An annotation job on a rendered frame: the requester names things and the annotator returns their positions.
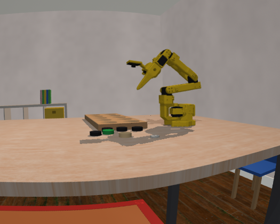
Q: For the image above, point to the green disc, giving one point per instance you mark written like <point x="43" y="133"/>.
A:
<point x="108" y="131"/>

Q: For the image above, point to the beige disc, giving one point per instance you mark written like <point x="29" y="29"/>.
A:
<point x="125" y="134"/>

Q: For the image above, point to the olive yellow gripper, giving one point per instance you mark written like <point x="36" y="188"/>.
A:
<point x="150" y="70"/>

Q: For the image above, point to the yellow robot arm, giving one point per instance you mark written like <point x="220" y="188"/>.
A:
<point x="181" y="114"/>

